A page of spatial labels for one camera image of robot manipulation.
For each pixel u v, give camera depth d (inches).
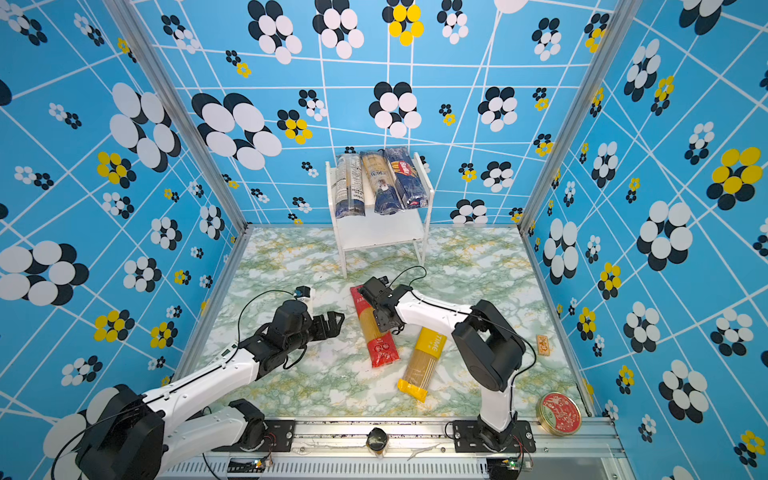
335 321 30.4
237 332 36.0
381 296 27.9
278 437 28.6
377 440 25.3
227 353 34.7
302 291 29.9
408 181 31.8
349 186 31.7
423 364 32.5
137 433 15.7
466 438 28.8
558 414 29.0
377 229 37.9
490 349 18.7
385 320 25.6
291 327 25.7
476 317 20.1
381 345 33.6
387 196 30.5
